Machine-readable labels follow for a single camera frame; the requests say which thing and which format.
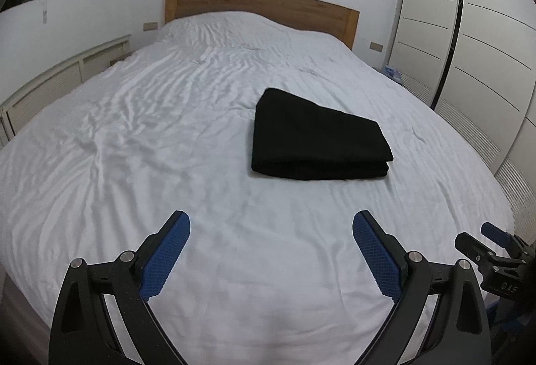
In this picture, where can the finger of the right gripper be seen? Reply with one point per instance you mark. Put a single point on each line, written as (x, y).
(475, 251)
(496, 232)

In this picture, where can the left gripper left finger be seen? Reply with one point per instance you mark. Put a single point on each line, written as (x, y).
(82, 330)

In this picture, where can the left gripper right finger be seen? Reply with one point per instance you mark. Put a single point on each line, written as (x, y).
(458, 331)

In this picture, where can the black pants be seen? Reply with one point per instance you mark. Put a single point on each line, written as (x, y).
(297, 139)

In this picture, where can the white bed sheet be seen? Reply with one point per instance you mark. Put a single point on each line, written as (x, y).
(270, 273)

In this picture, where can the blue patterned item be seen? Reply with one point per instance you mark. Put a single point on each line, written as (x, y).
(393, 74)

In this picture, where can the cream louvered wardrobe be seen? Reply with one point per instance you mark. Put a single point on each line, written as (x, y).
(473, 63)

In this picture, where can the white low radiator cabinet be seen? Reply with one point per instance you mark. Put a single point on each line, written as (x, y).
(57, 82)

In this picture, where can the wooden headboard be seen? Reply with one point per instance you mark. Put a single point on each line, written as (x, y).
(312, 15)

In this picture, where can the beige wall socket right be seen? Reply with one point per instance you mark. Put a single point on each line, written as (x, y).
(376, 46)

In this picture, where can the beige wall socket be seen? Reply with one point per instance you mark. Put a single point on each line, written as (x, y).
(149, 26)
(376, 46)

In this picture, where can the beige wall socket left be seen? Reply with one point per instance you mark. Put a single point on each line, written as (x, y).
(149, 26)

